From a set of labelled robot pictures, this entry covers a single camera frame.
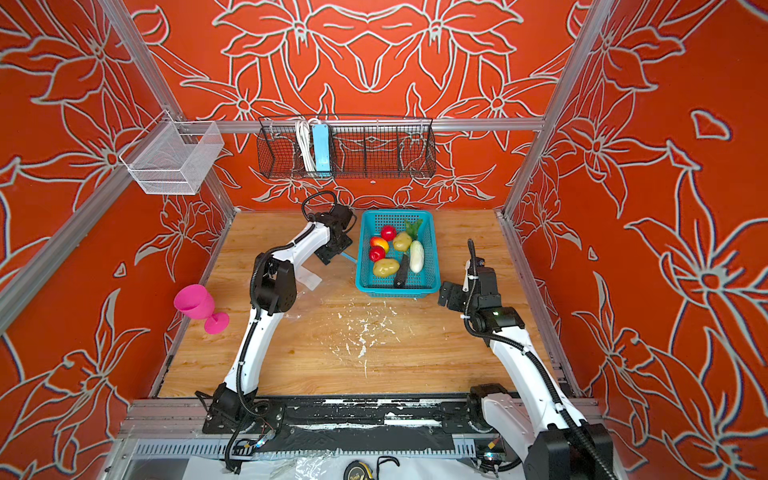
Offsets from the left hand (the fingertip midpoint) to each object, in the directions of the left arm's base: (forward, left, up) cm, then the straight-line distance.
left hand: (340, 247), depth 107 cm
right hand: (-22, -37, +11) cm, 45 cm away
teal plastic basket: (-3, -21, +1) cm, 21 cm away
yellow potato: (-10, -17, +3) cm, 20 cm away
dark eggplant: (-12, -23, +1) cm, 26 cm away
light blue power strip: (+12, +3, +33) cm, 35 cm away
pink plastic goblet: (-31, +34, +12) cm, 47 cm away
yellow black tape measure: (-64, -14, +1) cm, 65 cm away
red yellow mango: (+2, -14, +2) cm, 14 cm away
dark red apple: (+5, -18, +4) cm, 19 cm away
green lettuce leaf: (+6, -26, +4) cm, 27 cm away
